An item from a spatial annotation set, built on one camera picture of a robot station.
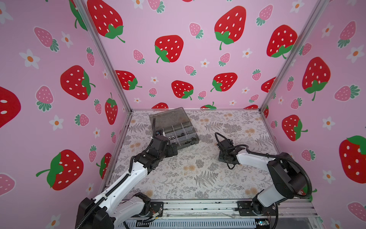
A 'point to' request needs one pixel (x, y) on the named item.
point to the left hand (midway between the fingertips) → (171, 146)
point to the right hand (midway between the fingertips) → (220, 158)
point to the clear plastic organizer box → (177, 128)
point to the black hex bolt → (188, 141)
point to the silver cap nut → (172, 137)
